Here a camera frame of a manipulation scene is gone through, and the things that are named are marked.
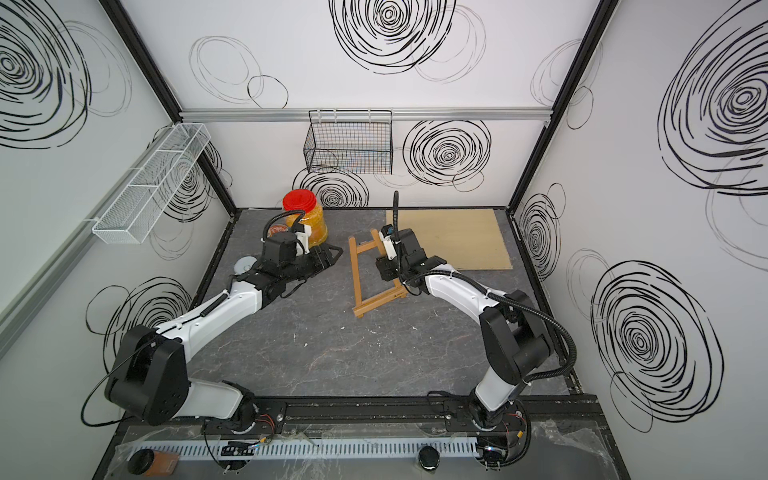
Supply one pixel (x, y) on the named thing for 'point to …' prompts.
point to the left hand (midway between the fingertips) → (337, 254)
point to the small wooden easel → (359, 306)
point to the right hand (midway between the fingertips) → (385, 261)
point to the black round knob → (429, 458)
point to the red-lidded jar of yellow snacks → (304, 201)
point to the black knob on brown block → (148, 463)
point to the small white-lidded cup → (244, 264)
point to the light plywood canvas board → (469, 239)
